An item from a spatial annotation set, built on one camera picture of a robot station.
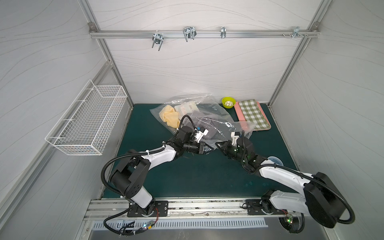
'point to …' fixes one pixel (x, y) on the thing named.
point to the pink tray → (244, 123)
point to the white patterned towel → (186, 108)
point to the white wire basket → (85, 127)
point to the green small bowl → (228, 102)
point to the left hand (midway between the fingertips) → (213, 151)
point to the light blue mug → (275, 160)
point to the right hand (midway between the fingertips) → (216, 142)
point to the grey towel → (219, 128)
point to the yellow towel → (168, 114)
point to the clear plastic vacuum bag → (205, 102)
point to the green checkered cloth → (253, 113)
